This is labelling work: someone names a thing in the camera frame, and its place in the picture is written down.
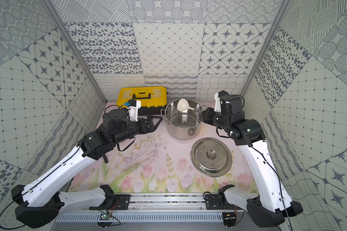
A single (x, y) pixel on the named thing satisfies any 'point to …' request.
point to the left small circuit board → (105, 216)
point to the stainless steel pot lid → (211, 156)
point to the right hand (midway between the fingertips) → (202, 115)
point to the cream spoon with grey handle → (183, 106)
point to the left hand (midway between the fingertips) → (156, 115)
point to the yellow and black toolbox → (153, 99)
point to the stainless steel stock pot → (182, 125)
